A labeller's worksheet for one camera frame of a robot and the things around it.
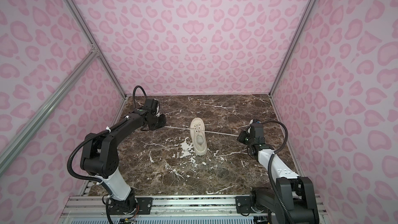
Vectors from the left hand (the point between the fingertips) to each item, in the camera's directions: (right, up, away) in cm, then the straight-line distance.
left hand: (166, 121), depth 93 cm
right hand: (+45, -6, -5) cm, 45 cm away
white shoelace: (+23, -7, +2) cm, 24 cm away
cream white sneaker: (+20, -9, -3) cm, 22 cm away
